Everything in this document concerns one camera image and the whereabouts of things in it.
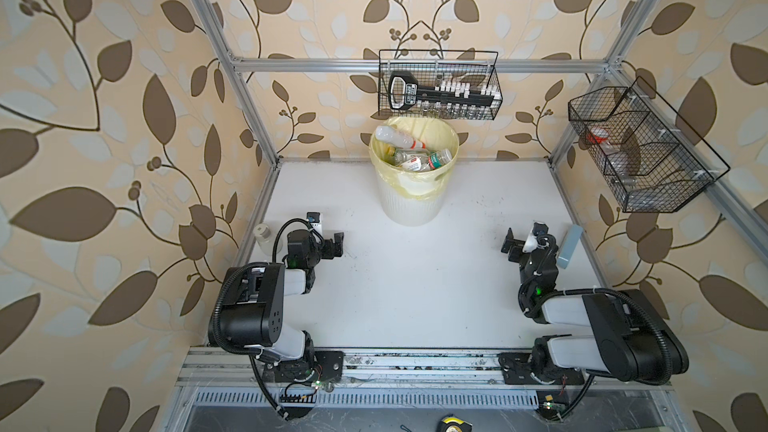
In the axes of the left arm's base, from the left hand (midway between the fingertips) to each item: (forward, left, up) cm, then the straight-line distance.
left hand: (328, 230), depth 94 cm
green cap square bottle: (+18, -22, +16) cm, 32 cm away
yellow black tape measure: (-47, -36, -2) cm, 59 cm away
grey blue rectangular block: (-2, -76, -2) cm, 76 cm away
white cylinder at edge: (-3, +19, +5) cm, 20 cm away
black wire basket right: (+6, -85, +30) cm, 90 cm away
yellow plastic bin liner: (+26, -33, +18) cm, 46 cm away
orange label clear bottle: (+10, -30, +22) cm, 38 cm away
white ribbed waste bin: (+10, -27, -2) cm, 29 cm away
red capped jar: (+16, -76, +28) cm, 83 cm away
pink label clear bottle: (+19, -19, +24) cm, 36 cm away
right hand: (-3, -61, +4) cm, 61 cm away
